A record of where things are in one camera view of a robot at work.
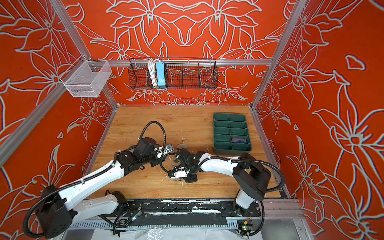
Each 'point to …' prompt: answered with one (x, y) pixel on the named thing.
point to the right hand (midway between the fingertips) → (183, 175)
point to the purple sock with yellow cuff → (239, 140)
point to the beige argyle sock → (181, 146)
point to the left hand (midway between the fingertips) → (163, 149)
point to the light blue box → (160, 75)
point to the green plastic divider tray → (231, 135)
